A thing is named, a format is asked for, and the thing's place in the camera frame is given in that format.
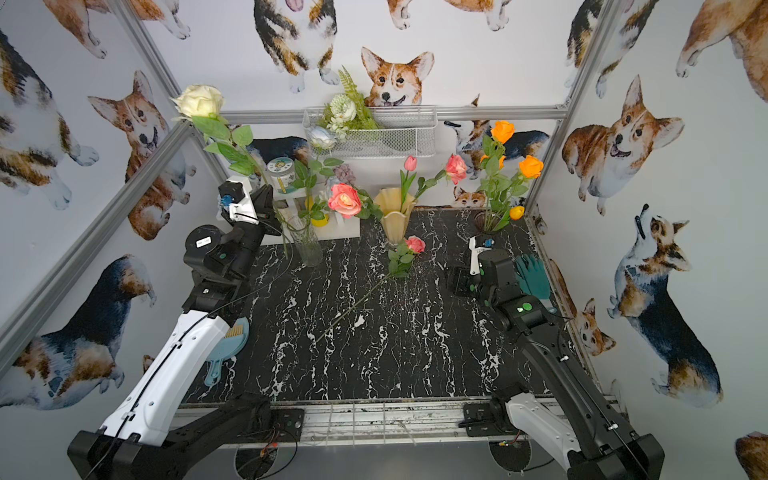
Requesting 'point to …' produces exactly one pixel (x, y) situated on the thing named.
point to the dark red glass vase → (485, 222)
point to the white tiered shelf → (338, 228)
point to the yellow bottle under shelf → (309, 201)
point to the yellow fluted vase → (394, 221)
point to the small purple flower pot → (344, 173)
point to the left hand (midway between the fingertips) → (263, 179)
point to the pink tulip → (410, 163)
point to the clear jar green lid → (282, 173)
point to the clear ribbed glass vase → (308, 244)
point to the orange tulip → (515, 213)
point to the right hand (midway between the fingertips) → (464, 263)
